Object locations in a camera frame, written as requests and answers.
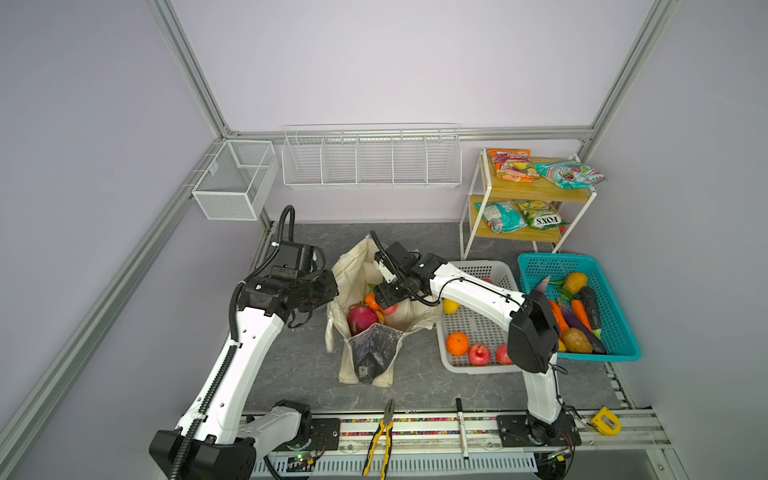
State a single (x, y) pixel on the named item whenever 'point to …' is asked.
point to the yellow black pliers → (387, 422)
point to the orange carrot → (578, 309)
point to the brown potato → (575, 341)
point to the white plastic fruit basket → (473, 340)
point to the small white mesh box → (236, 181)
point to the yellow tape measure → (606, 422)
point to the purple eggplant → (575, 322)
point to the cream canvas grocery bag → (371, 355)
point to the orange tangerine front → (457, 344)
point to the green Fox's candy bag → (540, 214)
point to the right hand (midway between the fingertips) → (386, 296)
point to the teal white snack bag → (502, 216)
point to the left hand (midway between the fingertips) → (337, 292)
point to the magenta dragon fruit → (360, 317)
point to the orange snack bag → (515, 165)
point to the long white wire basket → (372, 156)
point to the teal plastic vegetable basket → (618, 336)
